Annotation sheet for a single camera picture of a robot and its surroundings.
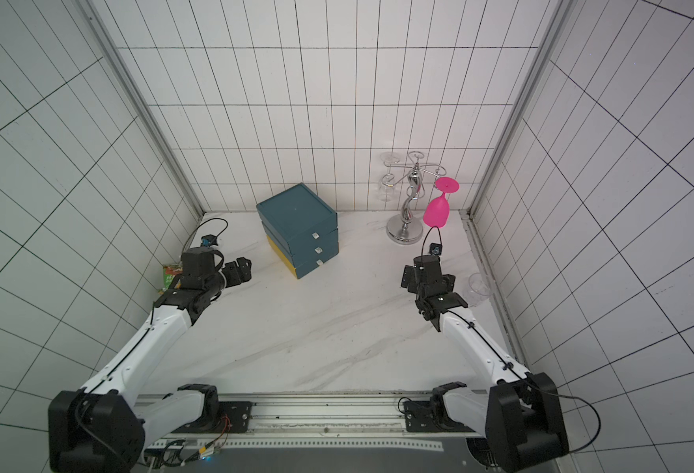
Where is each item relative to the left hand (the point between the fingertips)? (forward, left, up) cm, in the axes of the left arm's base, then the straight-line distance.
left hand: (237, 270), depth 85 cm
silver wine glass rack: (+29, -55, -14) cm, 63 cm away
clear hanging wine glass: (+26, -46, +11) cm, 54 cm away
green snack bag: (+6, +28, -11) cm, 31 cm away
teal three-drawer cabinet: (+17, -17, -1) cm, 24 cm away
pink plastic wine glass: (+22, -62, +4) cm, 66 cm away
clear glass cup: (+2, -76, -12) cm, 77 cm away
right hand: (+2, -53, -2) cm, 53 cm away
